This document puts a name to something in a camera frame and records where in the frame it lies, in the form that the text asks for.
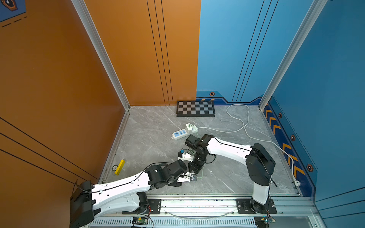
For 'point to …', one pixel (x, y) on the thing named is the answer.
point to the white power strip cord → (296, 182)
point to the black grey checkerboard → (195, 109)
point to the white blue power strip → (181, 133)
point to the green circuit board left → (140, 221)
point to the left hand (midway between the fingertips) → (182, 169)
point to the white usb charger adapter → (191, 128)
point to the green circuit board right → (263, 221)
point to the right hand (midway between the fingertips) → (190, 173)
